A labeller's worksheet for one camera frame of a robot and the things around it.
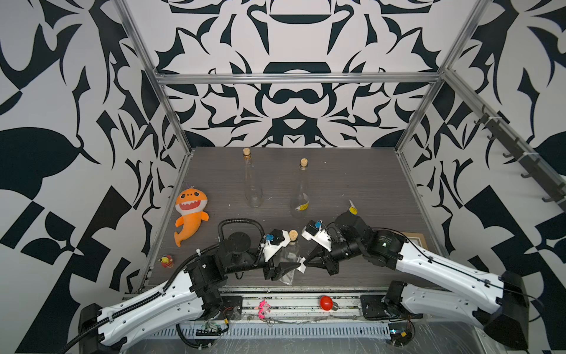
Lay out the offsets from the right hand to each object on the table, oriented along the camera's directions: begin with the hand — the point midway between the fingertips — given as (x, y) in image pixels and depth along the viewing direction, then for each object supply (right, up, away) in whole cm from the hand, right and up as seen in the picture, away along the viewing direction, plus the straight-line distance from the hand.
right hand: (305, 259), depth 68 cm
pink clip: (-13, -19, +7) cm, 24 cm away
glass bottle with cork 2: (-19, +17, +28) cm, 38 cm away
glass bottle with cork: (-5, +1, +2) cm, 5 cm away
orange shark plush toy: (-44, +14, +23) cm, 52 cm away
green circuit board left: (-29, -21, 0) cm, 36 cm away
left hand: (-4, +4, -2) cm, 6 cm away
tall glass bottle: (0, +14, +20) cm, 24 cm away
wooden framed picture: (+47, 0, +21) cm, 51 cm away
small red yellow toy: (-47, -5, +11) cm, 49 cm away
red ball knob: (+8, -16, +6) cm, 19 cm away
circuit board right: (+31, -25, +3) cm, 40 cm away
